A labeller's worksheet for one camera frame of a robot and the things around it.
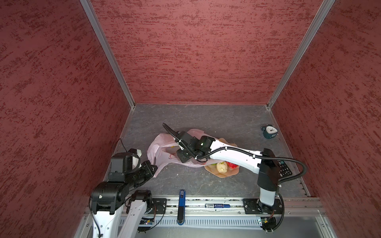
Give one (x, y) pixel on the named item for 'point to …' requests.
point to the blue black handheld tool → (181, 208)
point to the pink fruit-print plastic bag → (163, 147)
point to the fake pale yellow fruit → (222, 167)
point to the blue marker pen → (217, 206)
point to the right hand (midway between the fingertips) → (181, 157)
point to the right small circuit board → (268, 223)
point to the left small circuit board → (146, 222)
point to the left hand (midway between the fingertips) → (157, 171)
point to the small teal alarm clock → (269, 131)
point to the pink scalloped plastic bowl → (212, 170)
